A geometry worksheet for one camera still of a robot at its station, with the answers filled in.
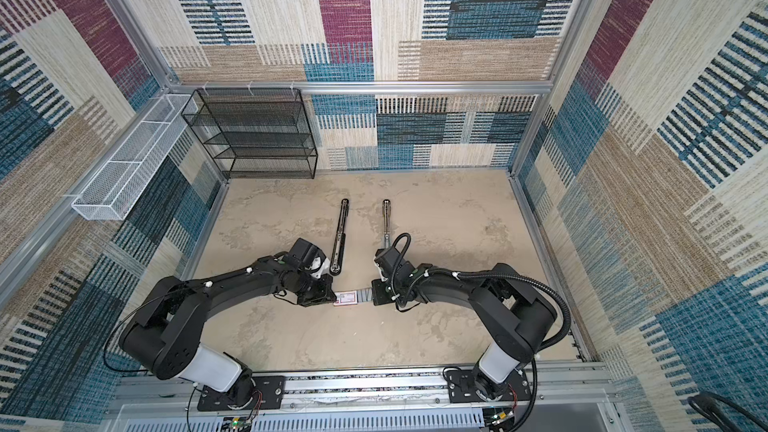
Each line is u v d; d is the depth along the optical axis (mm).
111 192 702
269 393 733
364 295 890
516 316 452
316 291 786
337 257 948
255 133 1101
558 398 729
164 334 440
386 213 1060
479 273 527
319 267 788
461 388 731
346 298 878
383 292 783
